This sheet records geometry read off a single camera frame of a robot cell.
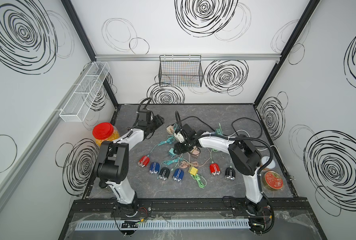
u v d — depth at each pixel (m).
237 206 0.74
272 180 0.79
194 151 0.91
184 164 0.87
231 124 1.08
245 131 1.05
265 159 0.85
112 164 0.47
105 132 0.81
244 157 0.52
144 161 0.87
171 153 0.90
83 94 0.71
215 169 0.84
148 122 0.75
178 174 0.82
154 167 0.84
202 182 0.81
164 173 0.83
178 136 0.87
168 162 0.89
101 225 0.69
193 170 0.83
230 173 0.82
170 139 0.97
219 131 0.95
